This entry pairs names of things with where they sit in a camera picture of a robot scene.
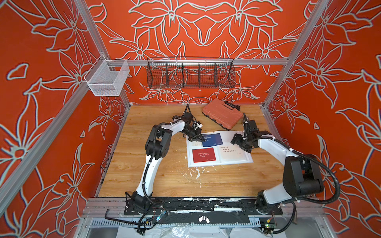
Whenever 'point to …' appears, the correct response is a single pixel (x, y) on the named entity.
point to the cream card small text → (231, 152)
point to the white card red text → (197, 143)
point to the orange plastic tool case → (226, 114)
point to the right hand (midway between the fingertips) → (235, 142)
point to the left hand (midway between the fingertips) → (205, 139)
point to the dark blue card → (212, 139)
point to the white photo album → (217, 149)
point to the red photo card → (203, 154)
